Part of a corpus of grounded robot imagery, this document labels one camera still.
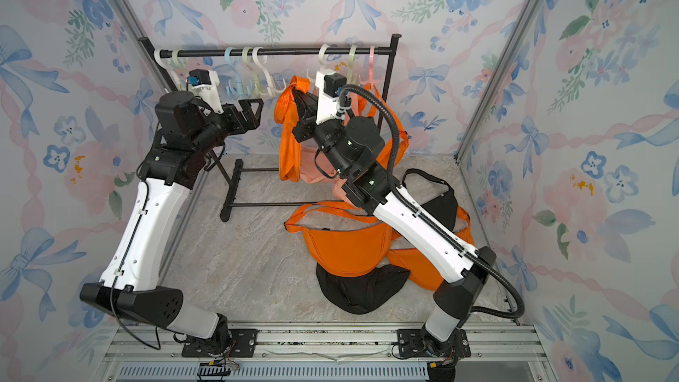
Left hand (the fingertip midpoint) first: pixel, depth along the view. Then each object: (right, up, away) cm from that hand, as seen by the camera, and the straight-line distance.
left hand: (249, 101), depth 64 cm
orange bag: (+25, -42, +21) cm, 54 cm away
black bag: (+30, -54, +17) cm, 64 cm away
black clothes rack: (-21, -24, +43) cm, 54 cm away
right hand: (+14, -1, -12) cm, 18 cm away
